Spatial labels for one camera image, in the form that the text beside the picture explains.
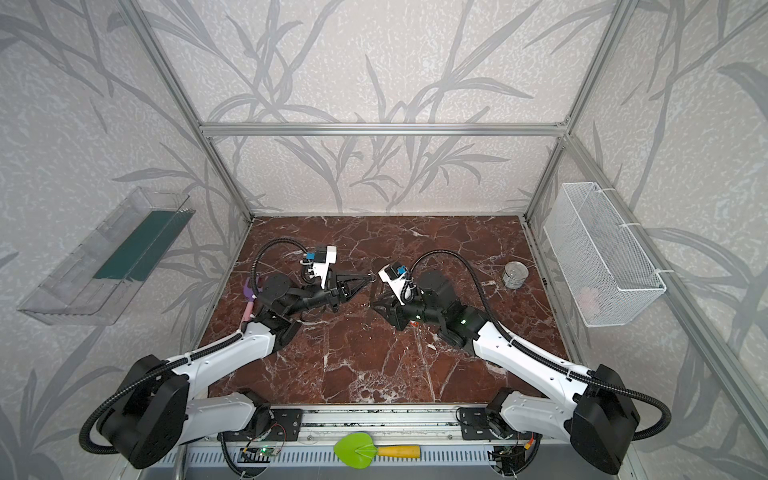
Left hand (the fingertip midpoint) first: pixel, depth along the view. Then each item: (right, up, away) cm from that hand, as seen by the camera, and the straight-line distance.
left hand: (371, 276), depth 68 cm
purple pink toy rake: (-44, -10, +29) cm, 53 cm away
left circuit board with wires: (-24, -42, +2) cm, 48 cm away
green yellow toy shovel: (-3, -41, +1) cm, 41 cm away
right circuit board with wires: (+34, -44, +6) cm, 56 cm away
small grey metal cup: (+44, -3, +28) cm, 52 cm away
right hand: (+1, -4, +5) cm, 7 cm away
